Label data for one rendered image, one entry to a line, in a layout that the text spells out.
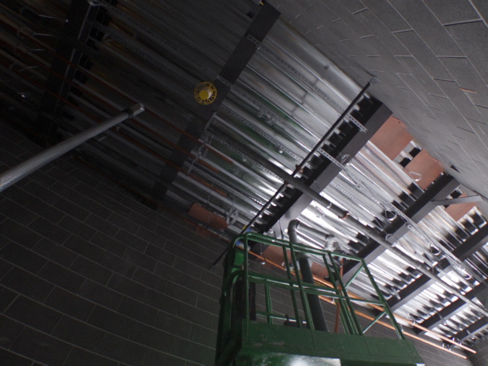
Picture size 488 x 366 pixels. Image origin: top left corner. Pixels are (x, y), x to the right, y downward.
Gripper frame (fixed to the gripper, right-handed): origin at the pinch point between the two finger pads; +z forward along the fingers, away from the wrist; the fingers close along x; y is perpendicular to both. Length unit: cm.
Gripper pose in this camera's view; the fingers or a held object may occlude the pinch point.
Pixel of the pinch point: (343, 261)
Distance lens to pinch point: 332.7
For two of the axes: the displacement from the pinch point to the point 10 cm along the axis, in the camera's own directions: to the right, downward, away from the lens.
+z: 0.0, 4.7, -8.8
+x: -3.3, 8.3, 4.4
